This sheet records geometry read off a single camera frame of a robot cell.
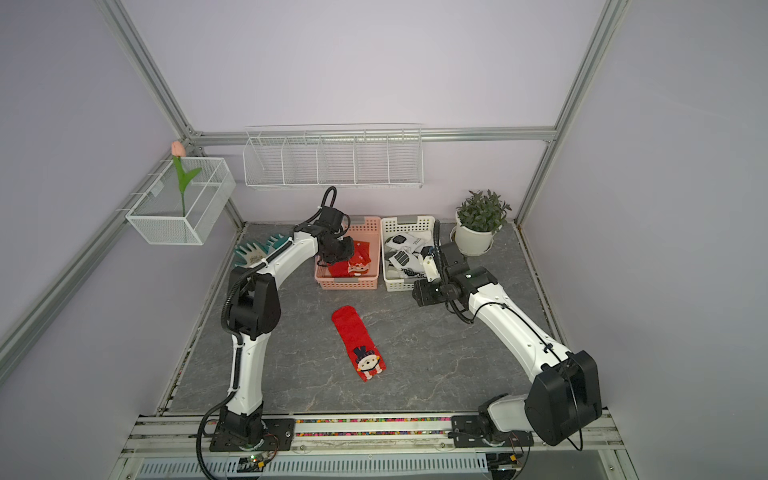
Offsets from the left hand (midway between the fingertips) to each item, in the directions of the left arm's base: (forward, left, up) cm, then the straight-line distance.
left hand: (354, 254), depth 100 cm
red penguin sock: (-32, -3, -9) cm, 33 cm away
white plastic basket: (-8, -13, -5) cm, 16 cm away
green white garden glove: (+9, +39, -8) cm, 41 cm away
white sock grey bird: (-3, -17, -4) cm, 18 cm away
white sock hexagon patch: (+8, -20, -4) cm, 22 cm away
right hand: (-20, -20, +7) cm, 29 cm away
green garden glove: (+13, +31, -7) cm, 34 cm away
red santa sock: (-1, -1, -4) cm, 5 cm away
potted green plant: (+5, -42, +8) cm, 43 cm away
